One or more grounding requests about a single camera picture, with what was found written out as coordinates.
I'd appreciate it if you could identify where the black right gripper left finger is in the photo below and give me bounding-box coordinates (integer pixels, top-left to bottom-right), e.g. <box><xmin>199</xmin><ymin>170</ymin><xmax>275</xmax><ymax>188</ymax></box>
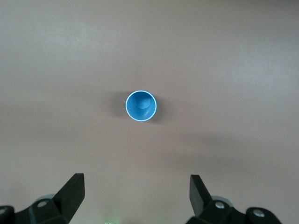
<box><xmin>0</xmin><ymin>173</ymin><xmax>85</xmax><ymax>224</ymax></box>

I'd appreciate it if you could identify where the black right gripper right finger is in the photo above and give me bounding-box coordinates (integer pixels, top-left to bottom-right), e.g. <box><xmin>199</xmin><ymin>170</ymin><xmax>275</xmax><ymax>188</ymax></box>
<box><xmin>186</xmin><ymin>174</ymin><xmax>281</xmax><ymax>224</ymax></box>

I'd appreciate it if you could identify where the blue plastic cup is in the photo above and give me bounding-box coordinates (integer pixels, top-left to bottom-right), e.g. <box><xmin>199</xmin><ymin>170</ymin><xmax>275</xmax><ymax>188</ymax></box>
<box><xmin>125</xmin><ymin>90</ymin><xmax>157</xmax><ymax>122</ymax></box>

